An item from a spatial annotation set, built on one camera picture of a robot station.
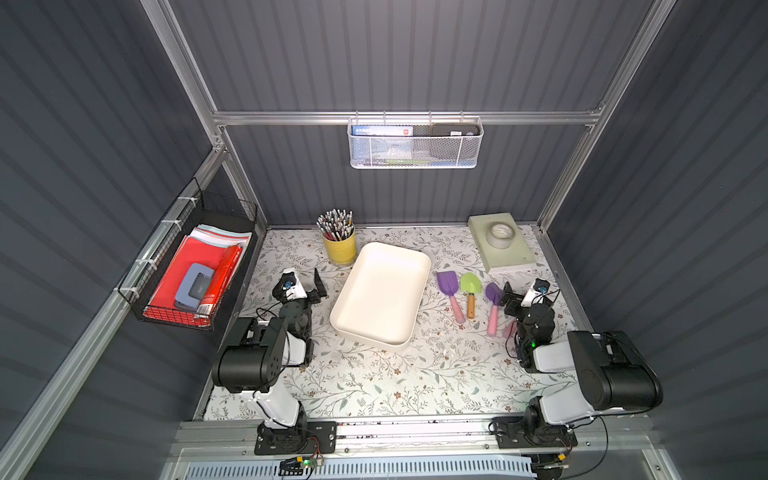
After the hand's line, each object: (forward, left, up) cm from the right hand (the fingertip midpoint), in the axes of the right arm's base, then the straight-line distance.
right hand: (523, 287), depth 89 cm
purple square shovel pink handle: (+8, +20, -10) cm, 24 cm away
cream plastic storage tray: (+2, +43, -11) cm, 45 cm away
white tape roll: (+28, -1, -6) cm, 28 cm away
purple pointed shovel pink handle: (+5, +6, -10) cm, 12 cm away
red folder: (-17, +91, +19) cm, 94 cm away
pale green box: (+21, -7, -9) cm, 24 cm away
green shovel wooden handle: (+8, +13, -10) cm, 18 cm away
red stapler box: (-12, +79, +20) cm, 83 cm away
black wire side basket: (-11, +86, +22) cm, 89 cm away
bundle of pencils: (+19, +58, +8) cm, 62 cm away
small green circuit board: (-43, +58, -9) cm, 73 cm away
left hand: (+1, +67, +5) cm, 67 cm away
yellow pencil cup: (+16, +58, -3) cm, 60 cm away
